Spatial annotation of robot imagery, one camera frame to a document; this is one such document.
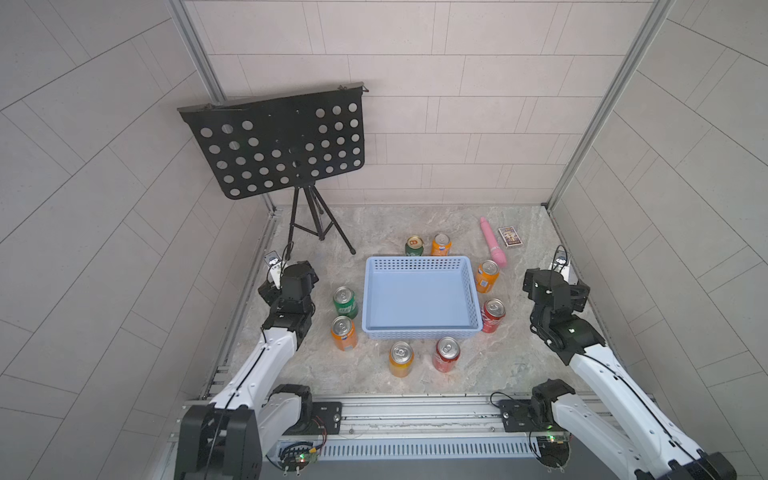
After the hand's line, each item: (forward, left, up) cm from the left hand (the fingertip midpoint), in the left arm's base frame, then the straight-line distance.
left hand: (292, 264), depth 83 cm
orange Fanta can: (+11, -44, -3) cm, 45 cm away
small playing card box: (+20, -70, -10) cm, 74 cm away
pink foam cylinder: (+13, -64, -10) cm, 66 cm away
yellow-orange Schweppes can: (-24, -31, -4) cm, 40 cm away
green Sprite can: (-9, -16, -4) cm, 19 cm away
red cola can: (-23, -42, -4) cm, 48 cm away
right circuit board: (-41, -66, -13) cm, 79 cm away
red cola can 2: (-12, -56, -3) cm, 57 cm away
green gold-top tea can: (+10, -35, -4) cm, 37 cm away
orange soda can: (-18, -16, -4) cm, 25 cm away
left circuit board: (-42, -7, -15) cm, 45 cm away
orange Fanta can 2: (-1, -56, -4) cm, 56 cm away
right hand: (-4, -70, +5) cm, 71 cm away
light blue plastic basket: (-3, -37, -12) cm, 39 cm away
